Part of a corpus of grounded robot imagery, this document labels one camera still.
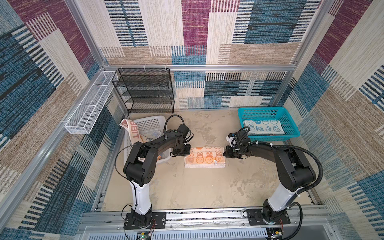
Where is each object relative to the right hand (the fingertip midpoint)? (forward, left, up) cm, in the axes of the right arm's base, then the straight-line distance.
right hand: (225, 155), depth 95 cm
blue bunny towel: (+21, -31, 0) cm, 38 cm away
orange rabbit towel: (+17, +59, +9) cm, 62 cm away
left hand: (+2, +24, +2) cm, 24 cm away
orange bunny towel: (-1, +12, 0) cm, 12 cm away
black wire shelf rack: (+46, +53, +17) cm, 72 cm away
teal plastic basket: (+15, -44, +6) cm, 47 cm away
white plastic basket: (+21, +51, +4) cm, 55 cm away
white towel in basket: (+17, +49, 0) cm, 52 cm away
